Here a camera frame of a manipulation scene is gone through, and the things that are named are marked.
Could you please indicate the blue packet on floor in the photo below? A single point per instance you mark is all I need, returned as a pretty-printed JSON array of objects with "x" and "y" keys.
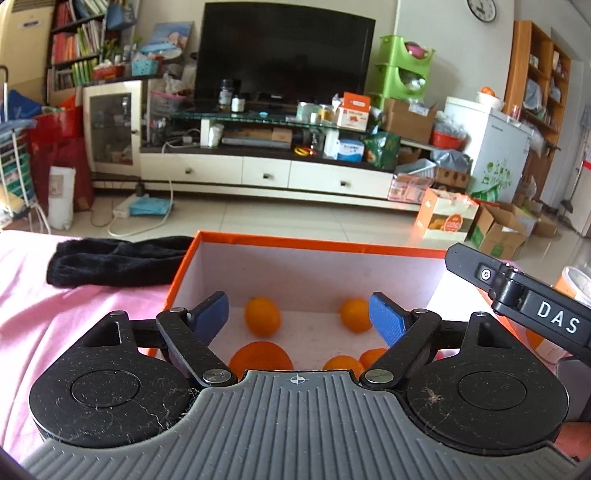
[{"x": 149, "y": 206}]

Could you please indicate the orange white medicine box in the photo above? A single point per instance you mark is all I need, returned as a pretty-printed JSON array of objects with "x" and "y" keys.
[{"x": 353, "y": 112}]

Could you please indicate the large orange front left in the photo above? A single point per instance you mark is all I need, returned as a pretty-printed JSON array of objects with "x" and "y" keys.
[{"x": 259, "y": 355}]

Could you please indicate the black flat television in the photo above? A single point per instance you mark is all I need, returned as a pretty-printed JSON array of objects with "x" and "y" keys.
[{"x": 283, "y": 52}]

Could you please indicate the white small refrigerator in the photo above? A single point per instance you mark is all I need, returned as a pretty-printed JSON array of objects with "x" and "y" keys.
[{"x": 498, "y": 146}]

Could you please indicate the dark bookshelf with books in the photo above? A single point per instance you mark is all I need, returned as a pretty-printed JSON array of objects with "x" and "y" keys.
[{"x": 75, "y": 43}]

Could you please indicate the brown cardboard box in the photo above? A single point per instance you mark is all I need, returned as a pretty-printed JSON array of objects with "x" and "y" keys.
[{"x": 410, "y": 120}]

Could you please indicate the orange fruit carton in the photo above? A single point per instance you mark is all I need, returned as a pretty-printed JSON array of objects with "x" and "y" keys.
[{"x": 446, "y": 216}]

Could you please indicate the wooden shelf unit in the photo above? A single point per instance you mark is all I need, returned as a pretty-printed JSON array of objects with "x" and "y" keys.
[{"x": 536, "y": 93}]

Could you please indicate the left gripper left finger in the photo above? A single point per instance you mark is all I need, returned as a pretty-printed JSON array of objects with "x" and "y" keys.
[{"x": 187, "y": 335}]

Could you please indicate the white wire cart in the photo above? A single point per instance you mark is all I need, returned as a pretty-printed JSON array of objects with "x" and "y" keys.
[{"x": 18, "y": 197}]

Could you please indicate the orange back right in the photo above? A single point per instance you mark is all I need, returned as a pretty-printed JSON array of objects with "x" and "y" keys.
[{"x": 354, "y": 315}]

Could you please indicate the pink bed sheet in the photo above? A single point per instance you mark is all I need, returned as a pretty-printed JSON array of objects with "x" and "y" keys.
[{"x": 39, "y": 322}]

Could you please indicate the orange front right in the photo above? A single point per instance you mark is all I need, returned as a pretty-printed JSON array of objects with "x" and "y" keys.
[{"x": 369, "y": 357}]

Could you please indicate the round wall clock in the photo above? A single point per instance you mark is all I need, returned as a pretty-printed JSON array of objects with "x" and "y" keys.
[{"x": 483, "y": 10}]

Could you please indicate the orange back left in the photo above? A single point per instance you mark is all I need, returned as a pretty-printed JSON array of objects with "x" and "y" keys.
[{"x": 262, "y": 317}]

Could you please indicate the open cardboard box floor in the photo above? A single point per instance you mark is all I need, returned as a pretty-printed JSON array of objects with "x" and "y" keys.
[{"x": 500, "y": 231}]

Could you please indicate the white paper bag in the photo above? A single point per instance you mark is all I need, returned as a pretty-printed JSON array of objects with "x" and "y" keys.
[{"x": 61, "y": 197}]

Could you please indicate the black knitted cloth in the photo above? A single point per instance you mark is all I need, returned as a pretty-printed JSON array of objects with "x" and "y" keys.
[{"x": 116, "y": 263}]

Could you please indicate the white air conditioner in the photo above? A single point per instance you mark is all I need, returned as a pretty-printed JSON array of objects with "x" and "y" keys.
[{"x": 25, "y": 30}]

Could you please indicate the green stacked storage bins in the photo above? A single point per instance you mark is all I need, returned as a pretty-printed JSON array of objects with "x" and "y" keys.
[{"x": 402, "y": 71}]

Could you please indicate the orange front middle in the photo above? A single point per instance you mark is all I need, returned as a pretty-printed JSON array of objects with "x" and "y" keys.
[{"x": 345, "y": 362}]

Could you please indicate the orange cardboard box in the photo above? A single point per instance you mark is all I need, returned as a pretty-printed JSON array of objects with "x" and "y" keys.
[{"x": 309, "y": 280}]

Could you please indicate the white glass-door cabinet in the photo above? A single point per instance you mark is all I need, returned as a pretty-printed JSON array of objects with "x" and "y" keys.
[{"x": 112, "y": 114}]

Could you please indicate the red shopping bag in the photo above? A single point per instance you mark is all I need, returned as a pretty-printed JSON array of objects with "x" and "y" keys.
[{"x": 58, "y": 140}]

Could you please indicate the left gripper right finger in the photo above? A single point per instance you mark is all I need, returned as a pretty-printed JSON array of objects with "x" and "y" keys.
[{"x": 408, "y": 335}]

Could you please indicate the white TV console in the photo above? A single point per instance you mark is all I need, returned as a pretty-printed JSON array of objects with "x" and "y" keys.
[{"x": 207, "y": 169}]

